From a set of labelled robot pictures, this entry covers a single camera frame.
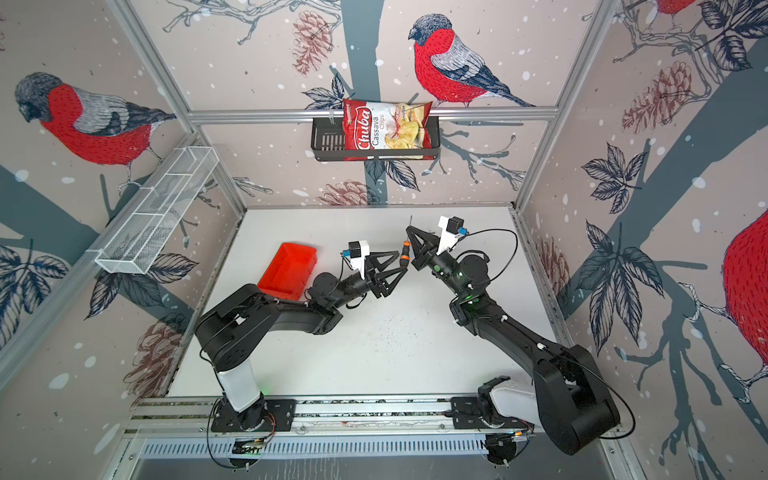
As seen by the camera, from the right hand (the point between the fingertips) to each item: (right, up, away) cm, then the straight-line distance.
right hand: (401, 236), depth 72 cm
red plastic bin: (-40, -13, +34) cm, 54 cm away
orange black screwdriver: (+1, -5, +3) cm, 6 cm away
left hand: (0, -7, 0) cm, 7 cm away
